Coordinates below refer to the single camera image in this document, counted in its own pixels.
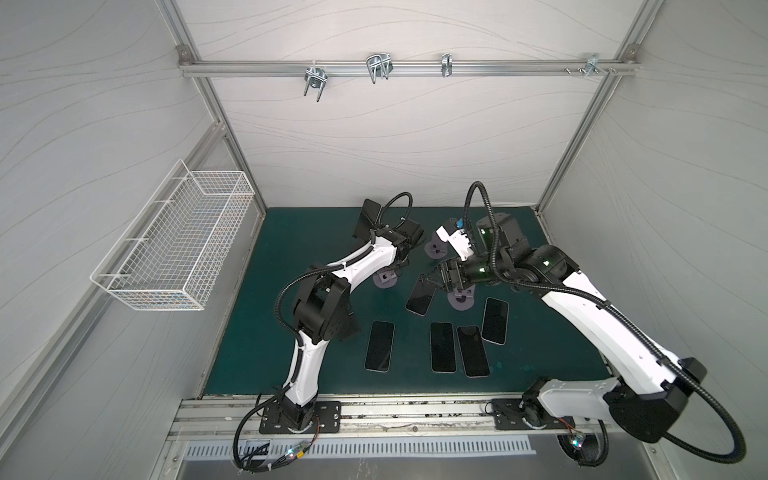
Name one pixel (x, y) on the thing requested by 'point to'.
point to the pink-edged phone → (421, 296)
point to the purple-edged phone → (472, 350)
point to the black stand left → (347, 325)
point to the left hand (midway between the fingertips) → (394, 258)
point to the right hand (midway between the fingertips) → (435, 267)
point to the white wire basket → (175, 249)
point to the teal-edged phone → (442, 348)
